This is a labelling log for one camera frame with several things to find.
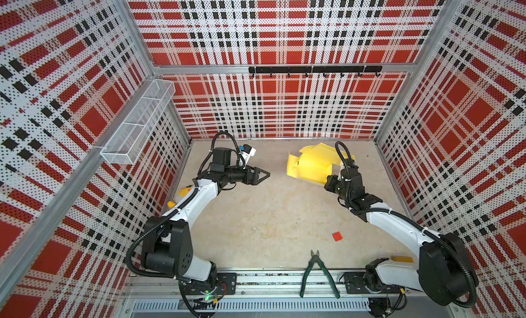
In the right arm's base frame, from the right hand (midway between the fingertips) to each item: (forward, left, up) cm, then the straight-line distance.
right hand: (329, 177), depth 87 cm
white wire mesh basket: (+13, +92, +8) cm, 93 cm away
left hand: (-2, +27, +6) cm, 28 cm away
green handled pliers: (-30, +8, -13) cm, 33 cm away
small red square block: (-21, -3, -15) cm, 26 cm away
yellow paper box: (+7, +6, 0) cm, 9 cm away
